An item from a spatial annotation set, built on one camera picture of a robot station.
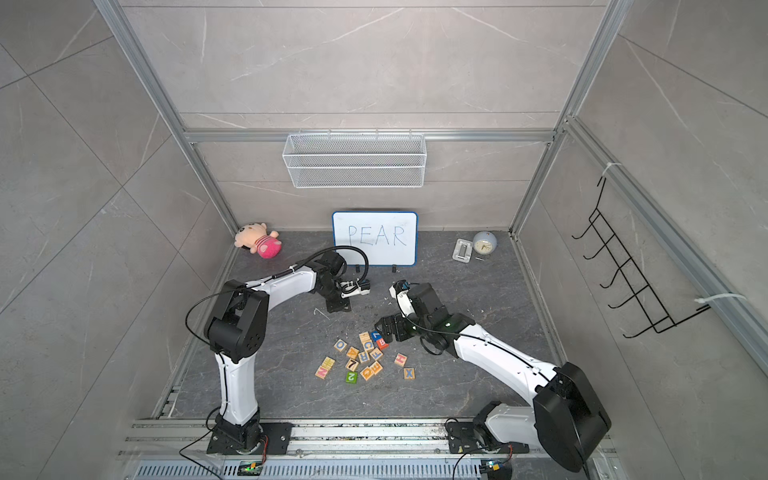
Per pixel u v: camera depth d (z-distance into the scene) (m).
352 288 0.86
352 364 0.85
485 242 1.07
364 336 0.90
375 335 0.90
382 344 0.89
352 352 0.88
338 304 0.87
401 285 0.73
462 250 1.13
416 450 0.73
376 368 0.84
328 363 0.86
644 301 0.64
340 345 0.88
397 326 0.71
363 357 0.86
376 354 0.87
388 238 1.03
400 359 0.86
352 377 0.82
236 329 0.53
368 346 0.88
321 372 0.84
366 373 0.83
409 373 0.84
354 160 1.00
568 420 0.42
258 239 1.09
